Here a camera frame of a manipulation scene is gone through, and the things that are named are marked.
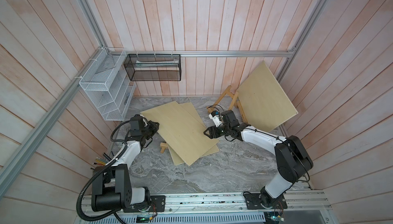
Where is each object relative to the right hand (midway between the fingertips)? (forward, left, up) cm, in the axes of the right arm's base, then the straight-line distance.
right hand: (207, 130), depth 91 cm
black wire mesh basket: (+40, +37, +17) cm, 58 cm away
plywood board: (-3, +13, -4) cm, 14 cm away
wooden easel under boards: (-11, +25, 0) cm, 28 cm away
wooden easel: (+15, -17, +12) cm, 26 cm away
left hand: (+1, +29, +4) cm, 30 cm away
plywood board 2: (-18, +17, 0) cm, 25 cm away
